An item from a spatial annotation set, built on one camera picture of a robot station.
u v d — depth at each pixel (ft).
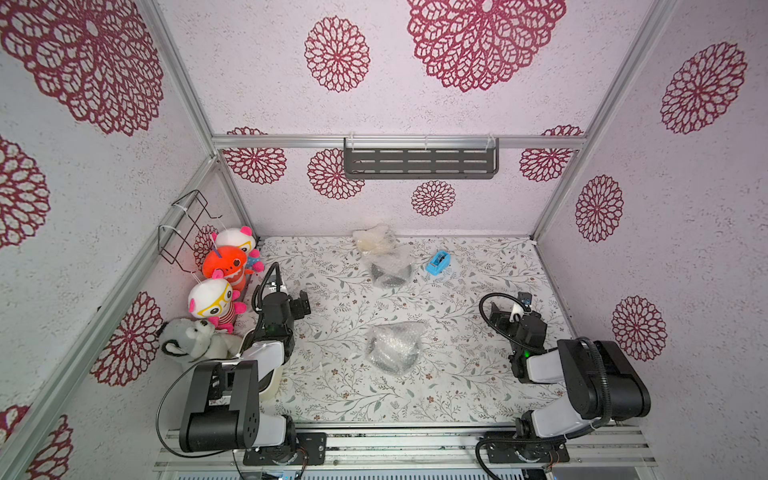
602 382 1.42
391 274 3.44
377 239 3.79
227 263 2.92
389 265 3.38
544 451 2.21
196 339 2.45
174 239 2.45
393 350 2.86
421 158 3.11
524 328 2.39
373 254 3.66
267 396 2.66
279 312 2.25
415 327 3.02
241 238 3.09
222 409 1.42
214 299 2.65
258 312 2.25
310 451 2.40
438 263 3.58
